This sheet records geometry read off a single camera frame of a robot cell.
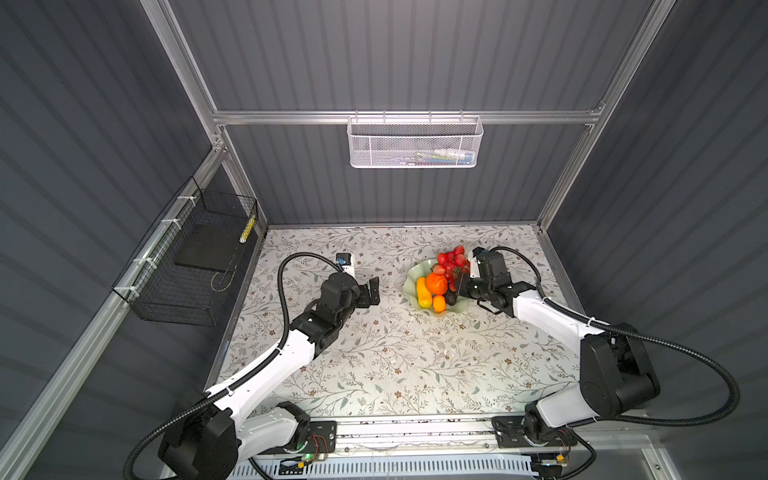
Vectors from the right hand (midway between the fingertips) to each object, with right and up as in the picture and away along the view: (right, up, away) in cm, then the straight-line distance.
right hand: (458, 283), depth 90 cm
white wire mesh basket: (-11, +51, +21) cm, 57 cm away
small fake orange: (-5, -7, +3) cm, 9 cm away
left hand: (-28, +2, -9) cm, 30 cm away
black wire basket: (-71, +5, -18) cm, 74 cm away
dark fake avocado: (-1, -5, +4) cm, 7 cm away
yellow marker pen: (-60, +16, -9) cm, 63 cm away
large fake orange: (-7, 0, +1) cm, 7 cm away
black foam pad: (-65, +11, -16) cm, 68 cm away
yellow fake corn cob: (-10, -5, +5) cm, 12 cm away
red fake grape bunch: (-2, +6, +2) cm, 6 cm away
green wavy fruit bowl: (-14, -3, +8) cm, 17 cm away
